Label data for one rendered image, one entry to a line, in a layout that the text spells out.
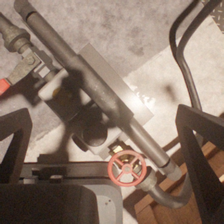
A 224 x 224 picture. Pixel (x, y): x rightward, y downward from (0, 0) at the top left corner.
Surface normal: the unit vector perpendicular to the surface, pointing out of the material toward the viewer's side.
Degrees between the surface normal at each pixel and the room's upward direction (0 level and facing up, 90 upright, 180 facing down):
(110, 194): 41
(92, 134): 0
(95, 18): 0
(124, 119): 0
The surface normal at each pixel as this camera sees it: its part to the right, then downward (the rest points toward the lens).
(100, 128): 0.00, 0.09
